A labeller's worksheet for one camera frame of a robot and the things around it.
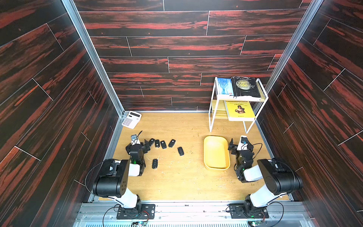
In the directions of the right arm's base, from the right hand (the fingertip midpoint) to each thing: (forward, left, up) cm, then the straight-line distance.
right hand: (243, 140), depth 90 cm
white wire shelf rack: (+14, +20, +22) cm, 33 cm away
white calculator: (+22, +82, -7) cm, 85 cm away
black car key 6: (-14, +57, -9) cm, 59 cm away
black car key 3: (0, +53, -9) cm, 54 cm away
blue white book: (+26, +13, +23) cm, 37 cm away
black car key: (+3, +63, -9) cm, 63 cm away
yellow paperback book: (+18, +1, +9) cm, 20 cm away
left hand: (-1, +69, -3) cm, 69 cm away
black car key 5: (-4, +41, -9) cm, 42 cm away
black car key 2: (+2, +58, -9) cm, 59 cm away
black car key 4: (+3, +48, -10) cm, 49 cm away
